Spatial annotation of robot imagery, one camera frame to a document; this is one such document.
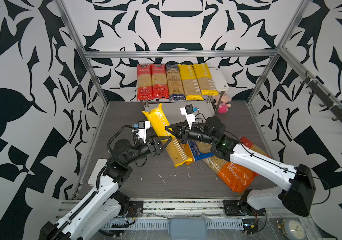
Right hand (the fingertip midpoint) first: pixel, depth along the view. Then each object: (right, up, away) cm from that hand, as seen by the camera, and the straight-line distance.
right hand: (167, 128), depth 61 cm
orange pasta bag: (+39, -28, +22) cm, 52 cm away
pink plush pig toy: (+41, +13, +50) cm, 66 cm away
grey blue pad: (+9, -44, +6) cm, 45 cm away
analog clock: (+56, -44, +5) cm, 71 cm away
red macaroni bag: (+48, -12, +33) cm, 60 cm away
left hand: (+1, -3, +2) cm, 4 cm away
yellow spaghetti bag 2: (+20, +23, +19) cm, 36 cm away
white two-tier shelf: (+28, +11, +51) cm, 59 cm away
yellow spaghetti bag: (+12, +18, +15) cm, 27 cm away
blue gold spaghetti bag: (+4, +21, +17) cm, 27 cm away
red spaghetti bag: (-4, +23, +18) cm, 30 cm away
